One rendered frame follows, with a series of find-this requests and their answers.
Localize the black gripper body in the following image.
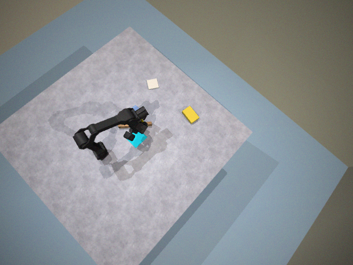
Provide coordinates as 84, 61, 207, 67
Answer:
124, 120, 141, 141

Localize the beige flat block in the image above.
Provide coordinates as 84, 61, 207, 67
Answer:
147, 78, 159, 90

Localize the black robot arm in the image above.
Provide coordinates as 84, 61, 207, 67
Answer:
73, 106, 149, 160

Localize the yellow flat block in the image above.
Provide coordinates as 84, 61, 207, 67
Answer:
182, 106, 199, 124

